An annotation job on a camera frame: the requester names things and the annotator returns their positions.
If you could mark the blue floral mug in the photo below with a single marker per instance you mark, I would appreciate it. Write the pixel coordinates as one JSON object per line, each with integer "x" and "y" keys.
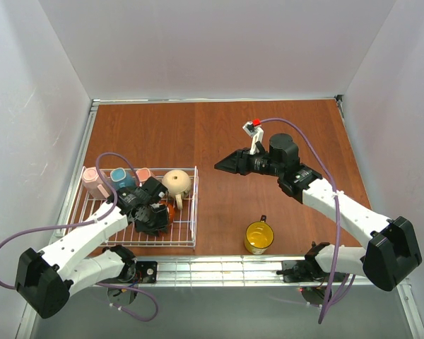
{"x": 120, "y": 178}

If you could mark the white and pink mug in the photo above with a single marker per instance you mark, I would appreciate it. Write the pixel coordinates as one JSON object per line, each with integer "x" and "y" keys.
{"x": 143, "y": 174}

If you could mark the white wire dish rack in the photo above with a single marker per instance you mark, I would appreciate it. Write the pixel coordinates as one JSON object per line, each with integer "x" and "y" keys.
{"x": 181, "y": 232}

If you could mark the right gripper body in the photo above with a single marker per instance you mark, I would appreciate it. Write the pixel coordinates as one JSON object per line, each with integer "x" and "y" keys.
{"x": 244, "y": 162}

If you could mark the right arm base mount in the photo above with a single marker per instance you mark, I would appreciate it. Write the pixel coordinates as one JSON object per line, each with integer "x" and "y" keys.
{"x": 302, "y": 271}

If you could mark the aluminium frame rail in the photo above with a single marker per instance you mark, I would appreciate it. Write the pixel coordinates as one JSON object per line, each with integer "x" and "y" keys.
{"x": 219, "y": 289}

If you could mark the brown mug black interior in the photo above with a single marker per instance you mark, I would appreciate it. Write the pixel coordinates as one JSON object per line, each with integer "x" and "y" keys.
{"x": 170, "y": 210}

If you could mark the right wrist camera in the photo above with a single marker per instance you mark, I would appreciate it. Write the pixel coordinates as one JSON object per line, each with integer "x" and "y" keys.
{"x": 254, "y": 130}

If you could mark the beige ceramic mug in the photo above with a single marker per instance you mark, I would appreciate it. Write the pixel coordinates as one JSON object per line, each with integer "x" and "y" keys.
{"x": 178, "y": 184}

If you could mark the yellow enamel mug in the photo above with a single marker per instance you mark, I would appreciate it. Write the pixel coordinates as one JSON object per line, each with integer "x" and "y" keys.
{"x": 259, "y": 236}

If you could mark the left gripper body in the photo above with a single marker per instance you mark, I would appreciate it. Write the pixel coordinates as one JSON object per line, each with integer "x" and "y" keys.
{"x": 150, "y": 219}

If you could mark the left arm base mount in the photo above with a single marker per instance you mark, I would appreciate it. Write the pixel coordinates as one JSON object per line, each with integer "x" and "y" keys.
{"x": 143, "y": 272}

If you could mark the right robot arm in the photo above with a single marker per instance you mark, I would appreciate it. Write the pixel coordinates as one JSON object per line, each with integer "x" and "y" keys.
{"x": 388, "y": 250}

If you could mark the pink faceted mug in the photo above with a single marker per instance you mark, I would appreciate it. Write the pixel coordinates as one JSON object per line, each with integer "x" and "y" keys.
{"x": 93, "y": 183}

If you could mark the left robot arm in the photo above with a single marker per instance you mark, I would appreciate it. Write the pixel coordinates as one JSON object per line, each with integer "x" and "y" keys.
{"x": 47, "y": 278}

